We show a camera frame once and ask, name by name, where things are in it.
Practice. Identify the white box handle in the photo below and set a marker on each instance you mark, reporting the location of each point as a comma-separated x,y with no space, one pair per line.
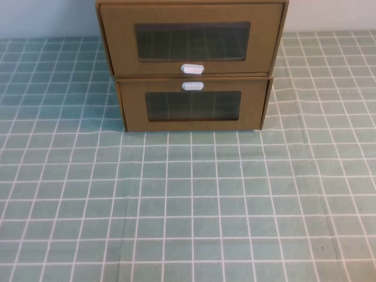
192,86
192,69

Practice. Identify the brown cardboard shoebox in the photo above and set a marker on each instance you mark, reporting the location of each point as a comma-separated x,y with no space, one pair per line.
160,104
155,38

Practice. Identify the cyan checkered tablecloth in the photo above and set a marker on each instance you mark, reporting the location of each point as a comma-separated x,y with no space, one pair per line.
82,200

